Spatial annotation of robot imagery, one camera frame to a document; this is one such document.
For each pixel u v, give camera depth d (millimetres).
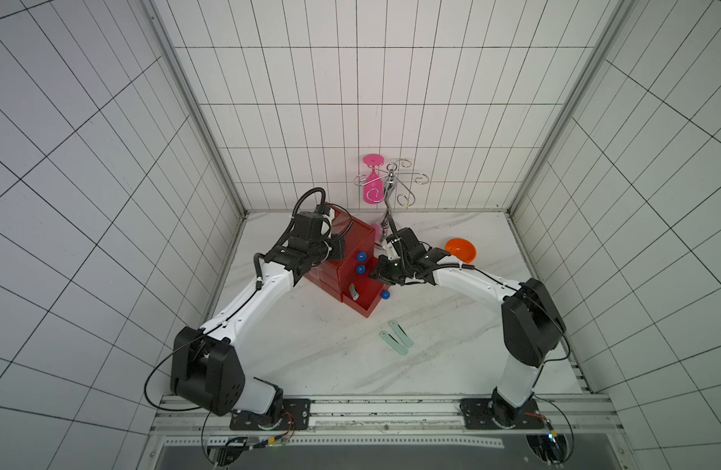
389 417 743
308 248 619
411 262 684
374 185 1012
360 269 877
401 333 870
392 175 897
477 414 726
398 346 850
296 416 729
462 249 1043
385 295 903
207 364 414
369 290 903
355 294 888
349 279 827
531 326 472
